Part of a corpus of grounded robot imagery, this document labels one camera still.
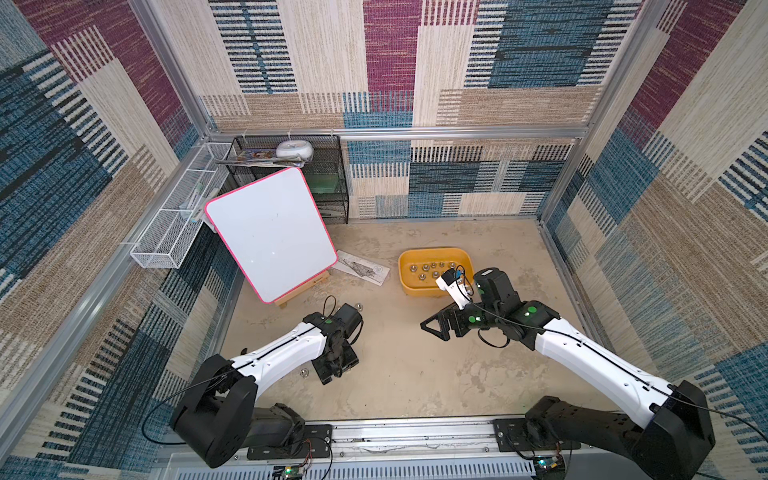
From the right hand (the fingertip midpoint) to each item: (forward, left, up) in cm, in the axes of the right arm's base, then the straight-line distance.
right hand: (431, 316), depth 76 cm
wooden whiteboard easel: (+12, +44, -13) cm, 47 cm away
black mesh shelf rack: (+44, +51, +17) cm, 69 cm away
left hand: (-7, +22, -15) cm, 28 cm away
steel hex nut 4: (+27, -2, -16) cm, 31 cm away
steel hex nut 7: (+24, -1, -17) cm, 29 cm away
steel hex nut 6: (+29, -8, -17) cm, 35 cm away
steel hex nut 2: (-8, +34, -16) cm, 39 cm away
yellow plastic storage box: (+27, 0, -16) cm, 32 cm away
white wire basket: (+26, +77, +3) cm, 81 cm away
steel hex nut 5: (+29, -5, -17) cm, 34 cm away
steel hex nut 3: (+27, +2, -16) cm, 31 cm away
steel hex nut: (+12, +20, -16) cm, 29 cm away
